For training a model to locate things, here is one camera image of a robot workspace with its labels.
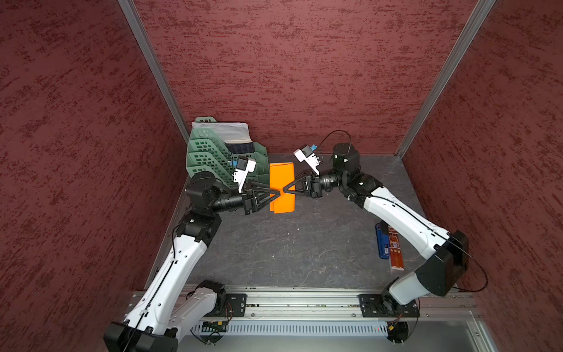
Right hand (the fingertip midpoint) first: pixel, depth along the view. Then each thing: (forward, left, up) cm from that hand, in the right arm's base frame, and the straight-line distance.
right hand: (286, 194), depth 62 cm
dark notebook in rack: (+42, +22, -20) cm, 51 cm away
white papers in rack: (+42, +26, -10) cm, 50 cm away
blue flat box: (-3, -39, -33) cm, 51 cm away
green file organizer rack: (+27, +32, -9) cm, 43 cm away
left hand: (-2, +3, +2) cm, 4 cm away
